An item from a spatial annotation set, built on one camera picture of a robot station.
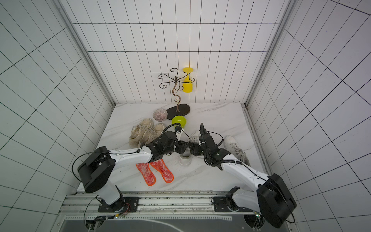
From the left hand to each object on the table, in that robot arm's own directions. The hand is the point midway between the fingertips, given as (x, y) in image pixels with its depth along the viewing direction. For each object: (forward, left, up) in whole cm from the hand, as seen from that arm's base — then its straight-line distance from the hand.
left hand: (184, 145), depth 86 cm
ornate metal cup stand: (+37, +1, -7) cm, 37 cm away
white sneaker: (-8, -1, +1) cm, 9 cm away
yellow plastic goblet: (+39, -1, +13) cm, 41 cm away
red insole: (-13, +23, -7) cm, 27 cm away
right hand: (+1, -6, +2) cm, 6 cm away
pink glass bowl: (+30, +20, -6) cm, 36 cm away
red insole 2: (-15, +10, -7) cm, 20 cm away
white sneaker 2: (+1, -30, -1) cm, 30 cm away
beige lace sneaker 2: (+11, +20, -1) cm, 23 cm away
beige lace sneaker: (+12, +33, -3) cm, 35 cm away
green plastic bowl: (+24, +5, -5) cm, 25 cm away
